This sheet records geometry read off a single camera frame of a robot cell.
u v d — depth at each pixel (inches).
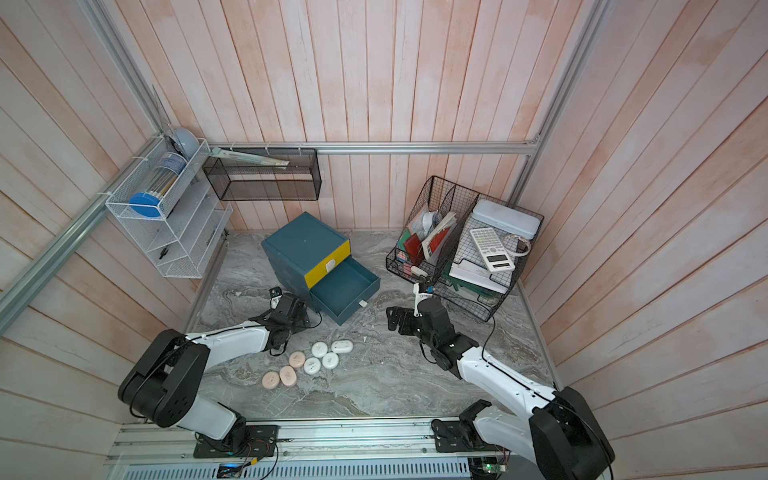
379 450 28.8
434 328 25.1
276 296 32.9
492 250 33.7
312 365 33.0
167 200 28.3
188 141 33.1
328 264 33.6
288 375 32.2
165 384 17.4
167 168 30.2
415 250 42.0
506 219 36.8
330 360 33.6
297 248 34.0
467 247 34.7
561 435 15.9
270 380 32.1
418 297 30.0
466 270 33.4
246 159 35.7
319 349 34.5
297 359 33.7
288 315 28.8
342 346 34.6
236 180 41.0
